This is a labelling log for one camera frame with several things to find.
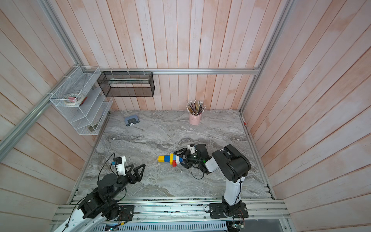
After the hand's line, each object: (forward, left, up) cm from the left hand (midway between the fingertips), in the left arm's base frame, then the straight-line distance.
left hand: (139, 167), depth 77 cm
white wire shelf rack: (+22, +29, +16) cm, 40 cm away
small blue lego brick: (+9, -22, -9) cm, 26 cm away
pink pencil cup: (+41, -33, -8) cm, 53 cm away
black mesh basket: (+58, +18, +13) cm, 62 cm away
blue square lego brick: (+10, -13, -10) cm, 19 cm away
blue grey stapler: (+44, +16, -10) cm, 47 cm away
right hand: (+10, -19, -8) cm, 23 cm away
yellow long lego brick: (+10, -16, -9) cm, 21 cm away
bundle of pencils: (+47, -33, -1) cm, 58 cm away
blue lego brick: (+10, -18, -9) cm, 23 cm away
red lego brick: (+7, -18, -9) cm, 21 cm away
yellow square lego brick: (+10, -10, -10) cm, 17 cm away
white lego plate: (+8, -20, -8) cm, 23 cm away
